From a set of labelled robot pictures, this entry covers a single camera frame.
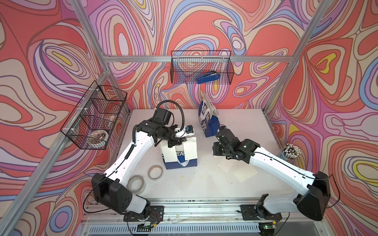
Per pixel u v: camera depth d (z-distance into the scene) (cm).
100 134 71
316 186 42
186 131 63
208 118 91
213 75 89
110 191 39
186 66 97
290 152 76
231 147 57
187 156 76
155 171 88
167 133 63
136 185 83
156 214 73
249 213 73
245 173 86
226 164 91
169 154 76
